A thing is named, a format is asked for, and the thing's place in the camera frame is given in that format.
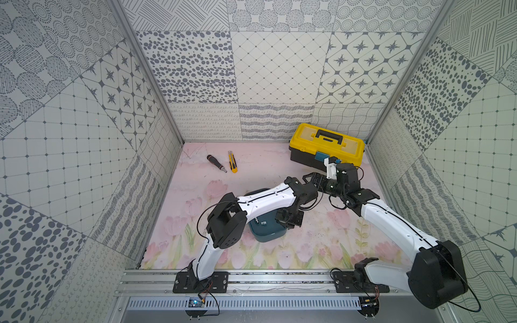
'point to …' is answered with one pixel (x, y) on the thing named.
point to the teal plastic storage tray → (264, 227)
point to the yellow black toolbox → (309, 146)
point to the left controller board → (196, 302)
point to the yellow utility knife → (232, 162)
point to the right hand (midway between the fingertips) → (310, 181)
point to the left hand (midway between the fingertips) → (294, 226)
